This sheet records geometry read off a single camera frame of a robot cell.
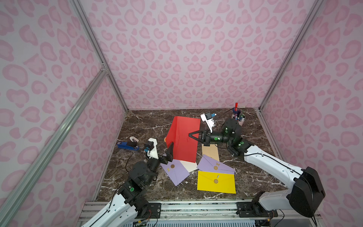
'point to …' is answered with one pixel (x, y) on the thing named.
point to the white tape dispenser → (133, 139)
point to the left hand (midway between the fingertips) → (165, 140)
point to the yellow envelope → (216, 182)
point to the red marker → (236, 106)
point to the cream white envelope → (190, 166)
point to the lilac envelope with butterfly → (176, 171)
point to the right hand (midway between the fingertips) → (189, 137)
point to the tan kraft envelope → (211, 151)
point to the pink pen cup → (241, 118)
